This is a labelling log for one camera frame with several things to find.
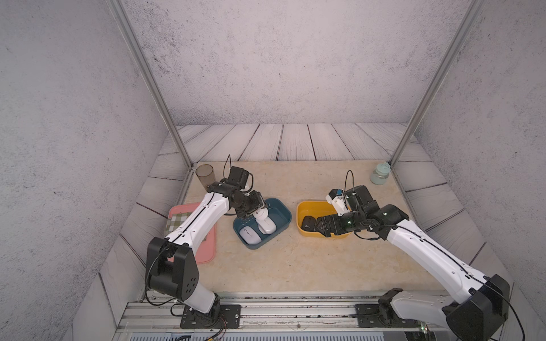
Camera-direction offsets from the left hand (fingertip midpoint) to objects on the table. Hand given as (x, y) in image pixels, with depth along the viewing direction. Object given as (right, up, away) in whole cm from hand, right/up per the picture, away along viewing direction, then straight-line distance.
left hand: (266, 208), depth 83 cm
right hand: (+22, -5, -8) cm, 23 cm away
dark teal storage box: (+5, -3, +16) cm, 17 cm away
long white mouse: (-1, -8, +10) cm, 13 cm away
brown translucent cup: (-29, +13, +16) cm, 36 cm away
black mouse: (+18, -8, +12) cm, 23 cm away
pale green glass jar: (+55, +13, +24) cm, 62 cm away
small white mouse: (-8, -13, +8) cm, 17 cm away
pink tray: (-26, -20, +8) cm, 33 cm away
